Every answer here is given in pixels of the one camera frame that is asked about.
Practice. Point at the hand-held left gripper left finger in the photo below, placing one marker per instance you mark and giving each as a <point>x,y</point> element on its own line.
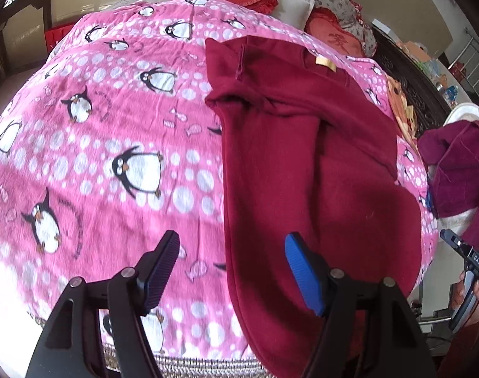
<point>160,269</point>

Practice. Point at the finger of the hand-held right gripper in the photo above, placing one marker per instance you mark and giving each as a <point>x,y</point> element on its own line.
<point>454,241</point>

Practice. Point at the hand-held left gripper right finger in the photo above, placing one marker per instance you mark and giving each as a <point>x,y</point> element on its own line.
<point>304,273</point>

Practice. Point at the dark red sweater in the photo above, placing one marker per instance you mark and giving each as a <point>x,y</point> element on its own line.
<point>302,157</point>

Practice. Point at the person's right hand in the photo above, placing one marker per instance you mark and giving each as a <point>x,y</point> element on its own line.
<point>458,295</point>

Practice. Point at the purple fleece garment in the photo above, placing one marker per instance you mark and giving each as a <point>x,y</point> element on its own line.
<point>459,173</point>

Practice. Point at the beige woven bed mat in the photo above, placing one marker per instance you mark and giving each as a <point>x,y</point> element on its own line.
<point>208,366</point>

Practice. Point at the white round bowl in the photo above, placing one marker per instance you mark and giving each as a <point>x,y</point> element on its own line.
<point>463,112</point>

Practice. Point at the orange cream fleece blanket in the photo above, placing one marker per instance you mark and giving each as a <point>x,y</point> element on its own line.
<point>400,106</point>

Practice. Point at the pink penguin print blanket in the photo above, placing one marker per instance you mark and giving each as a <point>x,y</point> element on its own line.
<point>105,134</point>

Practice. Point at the dark carved wooden headboard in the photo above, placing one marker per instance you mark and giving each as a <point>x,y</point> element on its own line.
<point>416,82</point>

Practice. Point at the metal railing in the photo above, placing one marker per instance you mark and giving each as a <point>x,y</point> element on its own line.
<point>469,53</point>

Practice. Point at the red box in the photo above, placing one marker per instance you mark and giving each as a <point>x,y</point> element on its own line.
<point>58,35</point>

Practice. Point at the white pillow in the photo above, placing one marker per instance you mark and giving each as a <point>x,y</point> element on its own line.
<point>294,8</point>

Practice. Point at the dark wooden wardrobe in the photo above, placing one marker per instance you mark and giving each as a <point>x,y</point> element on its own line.
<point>15,27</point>

